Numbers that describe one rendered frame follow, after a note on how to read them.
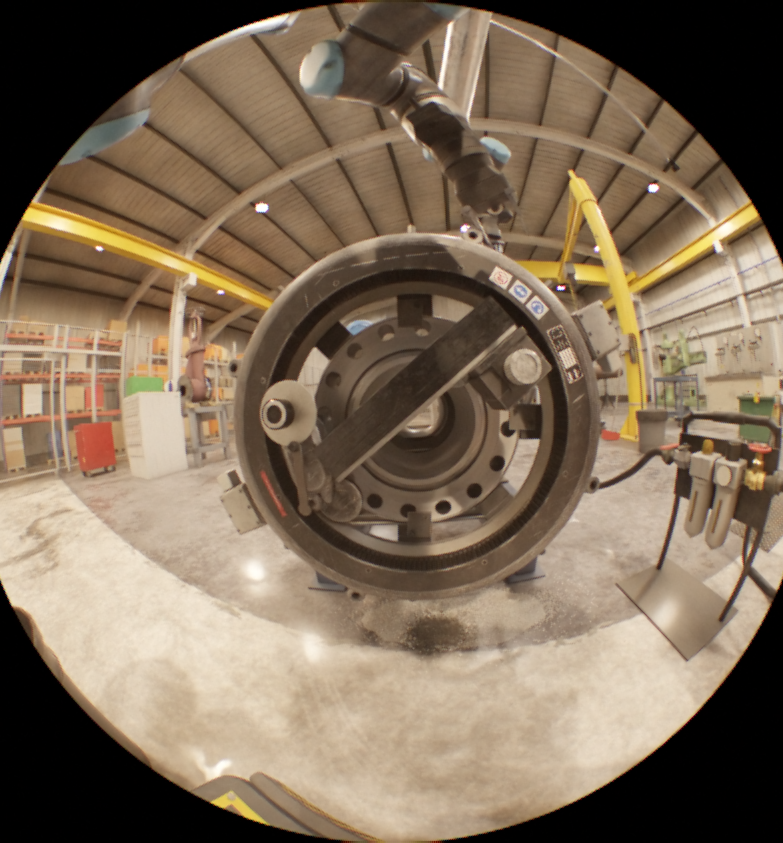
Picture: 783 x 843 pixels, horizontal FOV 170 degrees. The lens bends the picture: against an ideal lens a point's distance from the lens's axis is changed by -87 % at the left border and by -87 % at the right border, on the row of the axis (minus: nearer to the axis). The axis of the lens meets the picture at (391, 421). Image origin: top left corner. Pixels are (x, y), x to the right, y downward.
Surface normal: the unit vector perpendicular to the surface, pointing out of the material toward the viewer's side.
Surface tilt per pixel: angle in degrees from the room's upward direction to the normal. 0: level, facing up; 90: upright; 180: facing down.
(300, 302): 90
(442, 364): 90
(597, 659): 0
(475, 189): 114
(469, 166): 122
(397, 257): 90
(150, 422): 90
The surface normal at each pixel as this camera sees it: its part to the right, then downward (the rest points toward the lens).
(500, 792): -0.08, -0.99
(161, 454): 0.97, -0.07
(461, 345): -0.11, 0.07
